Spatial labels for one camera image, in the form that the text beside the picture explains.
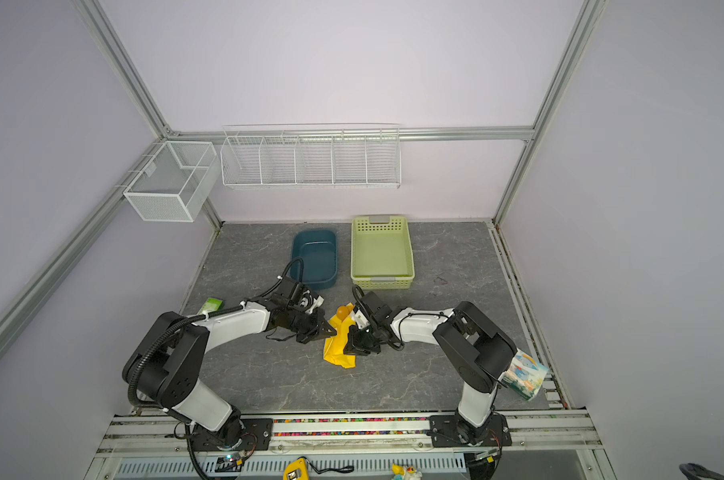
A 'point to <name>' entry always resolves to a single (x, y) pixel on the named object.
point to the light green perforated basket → (381, 254)
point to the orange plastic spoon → (342, 312)
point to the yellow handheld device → (297, 464)
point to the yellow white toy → (405, 473)
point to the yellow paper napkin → (333, 345)
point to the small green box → (210, 305)
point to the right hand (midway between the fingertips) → (344, 354)
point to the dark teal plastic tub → (318, 250)
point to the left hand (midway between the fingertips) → (336, 336)
